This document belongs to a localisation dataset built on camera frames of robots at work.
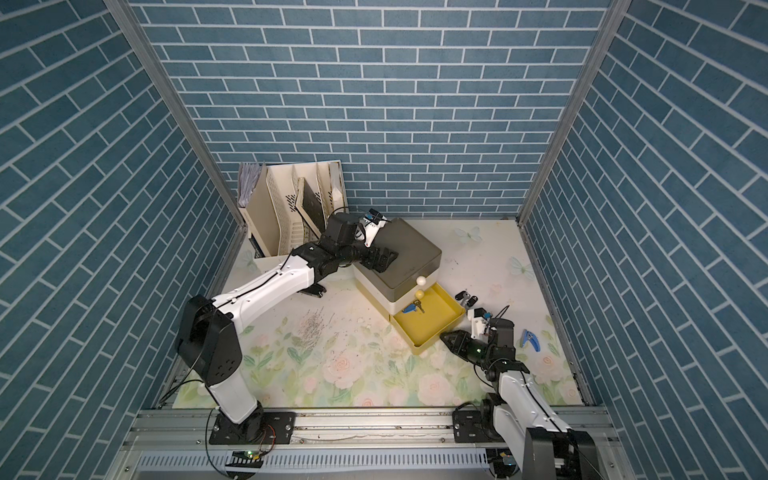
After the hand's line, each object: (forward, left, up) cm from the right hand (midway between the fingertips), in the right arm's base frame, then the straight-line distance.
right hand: (447, 338), depth 86 cm
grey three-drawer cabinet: (+11, +11, +17) cm, 23 cm away
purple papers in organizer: (+36, +64, +28) cm, 79 cm away
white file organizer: (+33, +61, +13) cm, 71 cm away
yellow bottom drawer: (+2, +9, -1) cm, 9 cm away
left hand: (+17, +17, +18) cm, 30 cm away
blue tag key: (+10, +10, -2) cm, 15 cm away
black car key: (+17, -6, -3) cm, 18 cm away
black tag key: (+15, -9, -4) cm, 18 cm away
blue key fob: (+4, -24, -2) cm, 24 cm away
